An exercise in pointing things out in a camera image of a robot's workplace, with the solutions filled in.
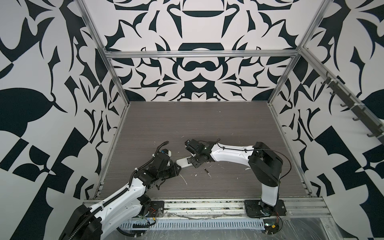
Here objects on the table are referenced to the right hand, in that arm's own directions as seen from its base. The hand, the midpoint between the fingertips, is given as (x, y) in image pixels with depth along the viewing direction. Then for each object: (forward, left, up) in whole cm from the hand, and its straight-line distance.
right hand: (195, 159), depth 89 cm
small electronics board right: (-32, -36, -3) cm, 48 cm away
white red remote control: (-1, +7, -2) cm, 7 cm away
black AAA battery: (-6, -6, -2) cm, 9 cm away
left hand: (-5, +8, +4) cm, 10 cm away
